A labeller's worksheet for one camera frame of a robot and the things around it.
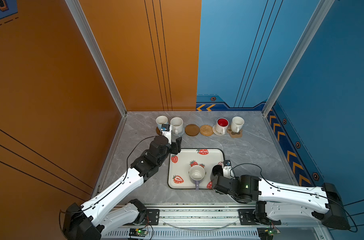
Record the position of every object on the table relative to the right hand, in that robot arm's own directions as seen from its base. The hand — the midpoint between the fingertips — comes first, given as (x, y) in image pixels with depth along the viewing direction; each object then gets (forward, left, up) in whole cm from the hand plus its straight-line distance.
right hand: (219, 185), depth 75 cm
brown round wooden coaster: (+42, +13, -7) cm, 44 cm away
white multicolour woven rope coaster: (+40, -4, -8) cm, 41 cm away
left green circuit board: (-19, +40, -10) cm, 45 cm away
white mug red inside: (+44, -9, -4) cm, 45 cm away
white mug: (+44, +24, -1) cm, 50 cm away
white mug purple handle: (+10, +11, -7) cm, 16 cm away
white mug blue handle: (+46, +35, 0) cm, 57 cm away
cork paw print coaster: (+38, -18, -8) cm, 42 cm away
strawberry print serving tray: (+16, +21, -9) cm, 28 cm away
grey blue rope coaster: (+37, +22, -1) cm, 43 cm away
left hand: (+19, +21, +17) cm, 33 cm away
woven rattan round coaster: (+42, +2, -8) cm, 43 cm away
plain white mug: (+40, -18, +1) cm, 44 cm away
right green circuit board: (-19, -22, -11) cm, 31 cm away
